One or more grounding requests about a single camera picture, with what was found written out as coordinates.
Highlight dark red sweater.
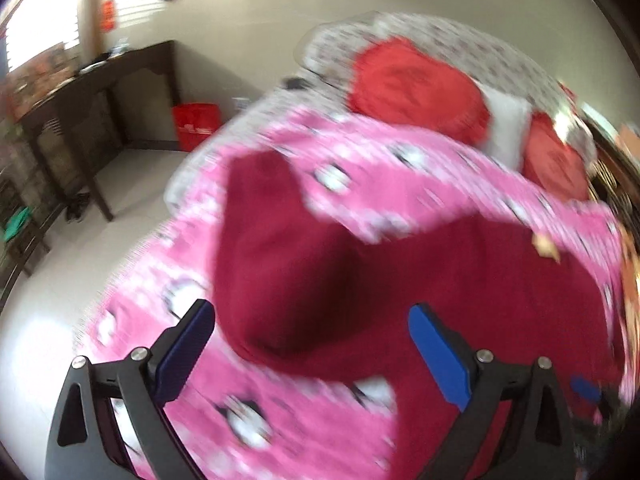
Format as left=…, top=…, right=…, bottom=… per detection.
left=214, top=152, right=623, bottom=479

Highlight pink penguin blanket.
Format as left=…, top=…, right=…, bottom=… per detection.
left=82, top=108, right=638, bottom=479

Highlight orange patterned blanket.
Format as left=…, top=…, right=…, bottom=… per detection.
left=618, top=223, right=639, bottom=334

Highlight dark carved wooden headboard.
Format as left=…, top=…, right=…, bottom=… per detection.
left=585, top=118, right=639, bottom=226

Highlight small red heart cushion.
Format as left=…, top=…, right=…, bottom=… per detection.
left=521, top=110, right=589, bottom=202

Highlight white pillow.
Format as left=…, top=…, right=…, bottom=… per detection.
left=476, top=81, right=533, bottom=172

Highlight dark wooden side table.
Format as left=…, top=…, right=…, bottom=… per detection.
left=20, top=40, right=181, bottom=222

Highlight red bag on floor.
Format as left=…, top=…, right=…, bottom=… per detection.
left=171, top=103, right=222, bottom=153

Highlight large red round cushion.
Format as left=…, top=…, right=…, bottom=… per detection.
left=347, top=37, right=491, bottom=148

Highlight floral grey bed sheet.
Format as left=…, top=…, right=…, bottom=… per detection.
left=164, top=12, right=597, bottom=214

